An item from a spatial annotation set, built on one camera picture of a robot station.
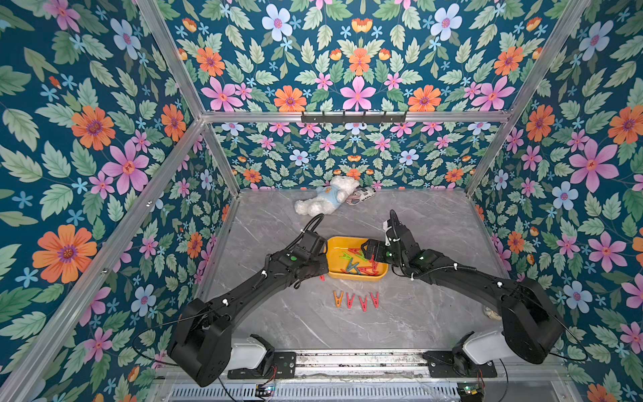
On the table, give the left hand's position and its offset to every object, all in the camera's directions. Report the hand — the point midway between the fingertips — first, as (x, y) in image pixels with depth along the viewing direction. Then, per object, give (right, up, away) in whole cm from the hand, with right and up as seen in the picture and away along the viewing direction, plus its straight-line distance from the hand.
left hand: (328, 265), depth 84 cm
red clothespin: (+7, -13, +1) cm, 15 cm away
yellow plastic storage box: (+7, -1, +11) cm, 13 cm away
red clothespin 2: (+12, -14, +1) cm, 18 cm away
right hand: (+15, +6, +2) cm, 16 cm away
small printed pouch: (+13, +26, +30) cm, 42 cm away
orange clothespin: (+3, -12, +2) cm, 13 cm away
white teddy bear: (-2, +25, +23) cm, 34 cm away
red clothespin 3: (+16, -12, +2) cm, 21 cm away
